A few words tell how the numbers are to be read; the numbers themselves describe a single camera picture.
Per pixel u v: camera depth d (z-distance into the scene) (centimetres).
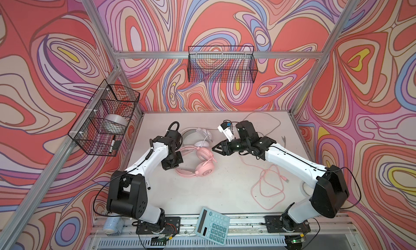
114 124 71
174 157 72
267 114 119
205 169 79
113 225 68
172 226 72
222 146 69
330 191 42
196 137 107
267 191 84
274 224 74
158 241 72
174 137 71
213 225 72
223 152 69
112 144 72
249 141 61
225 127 70
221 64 96
